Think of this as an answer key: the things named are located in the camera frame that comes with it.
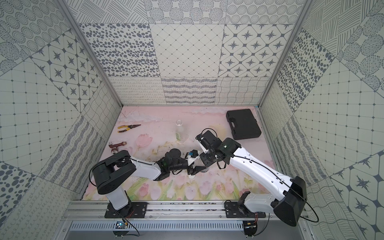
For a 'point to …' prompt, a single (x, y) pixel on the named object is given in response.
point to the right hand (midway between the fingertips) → (208, 158)
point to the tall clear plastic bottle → (181, 136)
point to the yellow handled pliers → (129, 127)
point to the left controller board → (120, 225)
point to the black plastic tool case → (243, 124)
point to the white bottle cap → (191, 176)
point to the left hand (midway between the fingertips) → (205, 158)
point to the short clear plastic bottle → (205, 170)
